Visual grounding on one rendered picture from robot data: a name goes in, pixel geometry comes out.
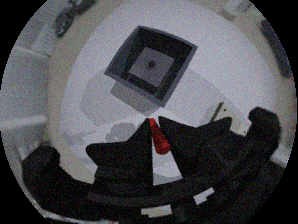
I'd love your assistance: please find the red peg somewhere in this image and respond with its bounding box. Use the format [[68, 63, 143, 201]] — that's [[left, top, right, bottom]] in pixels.
[[149, 119, 170, 155]]

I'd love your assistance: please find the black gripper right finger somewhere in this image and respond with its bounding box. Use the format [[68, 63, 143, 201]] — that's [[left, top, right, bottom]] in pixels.
[[158, 116, 231, 179]]

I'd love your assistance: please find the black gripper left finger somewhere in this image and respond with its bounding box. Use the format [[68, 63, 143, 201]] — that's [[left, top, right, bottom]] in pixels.
[[85, 119, 153, 186]]

